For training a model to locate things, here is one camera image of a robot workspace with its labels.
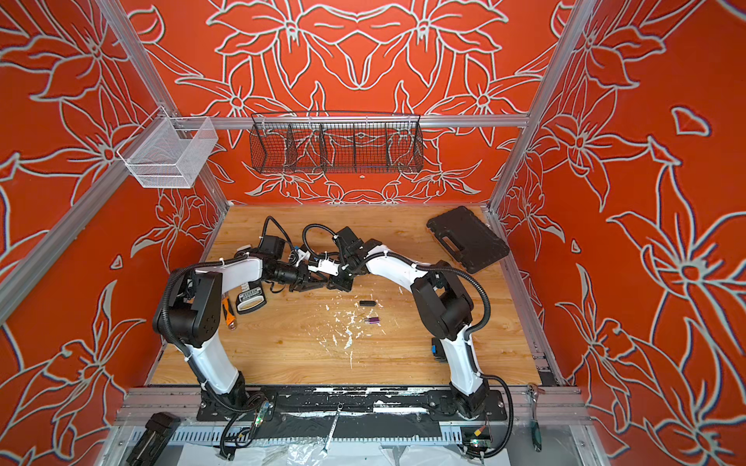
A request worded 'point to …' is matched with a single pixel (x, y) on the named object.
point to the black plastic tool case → (468, 239)
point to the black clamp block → (153, 439)
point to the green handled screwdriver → (536, 429)
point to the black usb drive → (367, 303)
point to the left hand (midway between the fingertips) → (324, 280)
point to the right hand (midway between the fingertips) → (330, 275)
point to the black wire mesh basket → (320, 142)
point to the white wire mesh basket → (169, 151)
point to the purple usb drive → (373, 320)
